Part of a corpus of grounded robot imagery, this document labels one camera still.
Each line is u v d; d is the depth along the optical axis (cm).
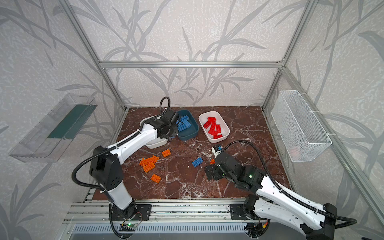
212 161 90
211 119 110
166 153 94
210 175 64
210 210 75
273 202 47
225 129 103
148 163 89
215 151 64
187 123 108
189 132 104
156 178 85
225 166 53
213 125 108
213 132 105
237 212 75
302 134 62
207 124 108
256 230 71
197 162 91
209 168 64
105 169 46
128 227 72
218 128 106
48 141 64
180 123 74
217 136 101
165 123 66
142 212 73
